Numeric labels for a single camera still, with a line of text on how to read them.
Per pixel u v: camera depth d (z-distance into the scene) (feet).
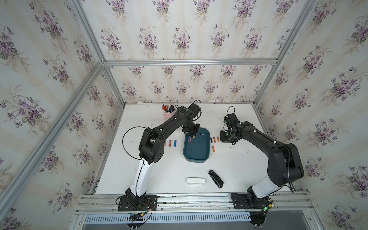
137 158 1.72
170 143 3.14
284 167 1.45
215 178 2.58
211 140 3.20
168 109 3.42
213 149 3.06
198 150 2.96
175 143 3.14
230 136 2.46
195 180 2.56
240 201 2.40
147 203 2.35
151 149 1.81
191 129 2.68
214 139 3.22
